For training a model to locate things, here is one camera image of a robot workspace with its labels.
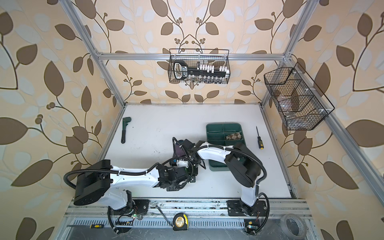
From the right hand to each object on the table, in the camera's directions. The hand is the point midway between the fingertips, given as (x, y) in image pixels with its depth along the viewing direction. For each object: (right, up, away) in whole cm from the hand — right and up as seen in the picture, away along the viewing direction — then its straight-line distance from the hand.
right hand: (188, 175), depth 85 cm
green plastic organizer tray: (+23, +22, +11) cm, 34 cm away
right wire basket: (+57, +39, -12) cm, 70 cm away
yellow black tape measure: (-2, -15, -17) cm, 23 cm away
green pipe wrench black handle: (-48, +31, +24) cm, 61 cm away
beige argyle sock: (+30, +21, +9) cm, 38 cm away
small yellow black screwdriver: (-42, -18, -15) cm, 48 cm away
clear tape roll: (+53, -17, -18) cm, 59 cm away
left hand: (-5, -1, -1) cm, 5 cm away
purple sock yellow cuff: (-4, +17, -9) cm, 19 cm away
